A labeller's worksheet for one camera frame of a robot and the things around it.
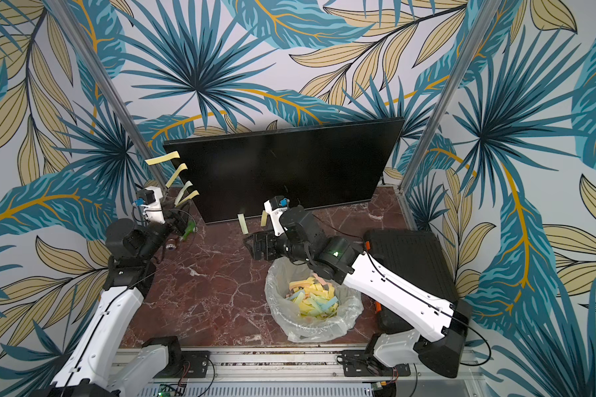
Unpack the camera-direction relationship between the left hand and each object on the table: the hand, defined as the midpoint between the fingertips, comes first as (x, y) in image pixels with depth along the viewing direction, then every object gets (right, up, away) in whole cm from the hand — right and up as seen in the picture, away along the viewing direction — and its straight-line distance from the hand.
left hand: (184, 202), depth 71 cm
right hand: (+21, -10, -6) cm, 24 cm away
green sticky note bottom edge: (+14, -7, +15) cm, 21 cm away
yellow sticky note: (+2, +2, 0) cm, 3 cm away
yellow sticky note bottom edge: (+20, -5, +17) cm, 27 cm away
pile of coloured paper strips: (+38, -31, +10) cm, 50 cm away
